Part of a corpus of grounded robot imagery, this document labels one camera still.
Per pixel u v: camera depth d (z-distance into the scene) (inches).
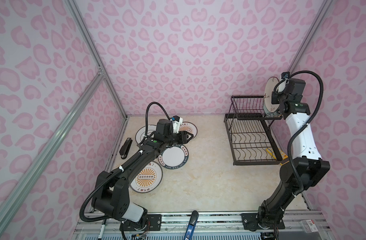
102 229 27.8
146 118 26.0
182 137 28.0
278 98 28.3
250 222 28.9
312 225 27.7
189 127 44.4
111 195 16.5
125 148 38.5
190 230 26.7
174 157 39.1
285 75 25.9
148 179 34.7
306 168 18.0
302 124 20.3
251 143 39.8
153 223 28.8
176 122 29.5
